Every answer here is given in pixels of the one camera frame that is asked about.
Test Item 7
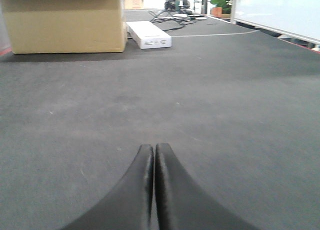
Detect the white panel with frame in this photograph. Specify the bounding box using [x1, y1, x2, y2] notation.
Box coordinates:
[230, 0, 320, 45]

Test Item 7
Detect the flat white carton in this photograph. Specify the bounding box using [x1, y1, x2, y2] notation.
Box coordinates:
[126, 21, 173, 50]

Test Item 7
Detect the tangle of black cables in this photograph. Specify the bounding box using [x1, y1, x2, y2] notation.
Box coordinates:
[149, 9, 208, 32]

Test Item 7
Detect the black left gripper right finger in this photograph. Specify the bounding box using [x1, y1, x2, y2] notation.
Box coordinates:
[154, 142, 261, 230]

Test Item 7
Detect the green plant in orange pot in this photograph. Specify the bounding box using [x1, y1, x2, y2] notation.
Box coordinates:
[209, 0, 234, 18]

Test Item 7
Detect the small brown cardboard box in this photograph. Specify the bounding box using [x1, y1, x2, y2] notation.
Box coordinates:
[124, 0, 146, 10]

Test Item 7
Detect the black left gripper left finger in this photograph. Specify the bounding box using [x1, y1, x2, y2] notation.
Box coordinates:
[59, 144, 154, 230]

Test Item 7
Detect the large brown cardboard box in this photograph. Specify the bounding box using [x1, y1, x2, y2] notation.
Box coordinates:
[0, 0, 128, 55]

